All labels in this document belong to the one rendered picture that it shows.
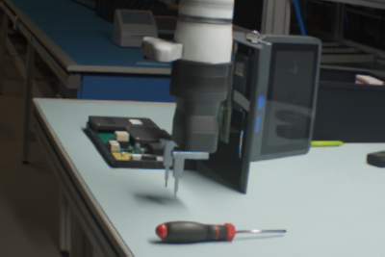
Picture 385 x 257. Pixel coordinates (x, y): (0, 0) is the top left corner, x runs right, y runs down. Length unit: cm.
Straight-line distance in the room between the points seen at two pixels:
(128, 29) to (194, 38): 229
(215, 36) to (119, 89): 179
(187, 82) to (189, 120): 5
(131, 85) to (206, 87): 179
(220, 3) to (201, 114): 14
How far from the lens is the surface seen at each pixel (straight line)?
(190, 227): 96
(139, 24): 338
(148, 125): 147
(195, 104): 107
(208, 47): 106
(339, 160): 147
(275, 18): 289
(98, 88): 283
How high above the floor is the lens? 133
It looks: 10 degrees down
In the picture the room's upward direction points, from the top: 5 degrees clockwise
